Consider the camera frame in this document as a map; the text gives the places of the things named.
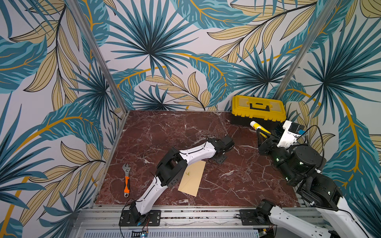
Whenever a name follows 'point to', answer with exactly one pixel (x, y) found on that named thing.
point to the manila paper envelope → (192, 178)
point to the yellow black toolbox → (269, 112)
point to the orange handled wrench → (126, 167)
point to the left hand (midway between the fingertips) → (217, 158)
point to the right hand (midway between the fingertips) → (259, 131)
